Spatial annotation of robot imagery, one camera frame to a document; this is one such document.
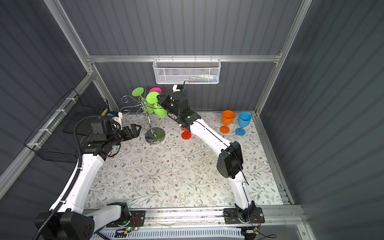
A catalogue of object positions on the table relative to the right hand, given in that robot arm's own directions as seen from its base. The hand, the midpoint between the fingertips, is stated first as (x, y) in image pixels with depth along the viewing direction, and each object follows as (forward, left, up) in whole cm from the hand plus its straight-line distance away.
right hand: (156, 97), depth 75 cm
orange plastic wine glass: (+9, -41, -25) cm, 49 cm away
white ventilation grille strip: (-54, -23, -39) cm, 70 cm away
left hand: (-11, +13, -11) cm, 20 cm away
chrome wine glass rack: (+2, +9, -36) cm, 38 cm away
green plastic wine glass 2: (+1, +1, -11) cm, 11 cm away
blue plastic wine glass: (+6, -51, -25) cm, 57 cm away
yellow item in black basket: (0, +32, -11) cm, 34 cm away
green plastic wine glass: (+2, +7, -9) cm, 12 cm away
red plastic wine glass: (+3, -12, -37) cm, 39 cm away
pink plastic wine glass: (+14, +4, -6) cm, 16 cm away
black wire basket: (-21, +44, -7) cm, 50 cm away
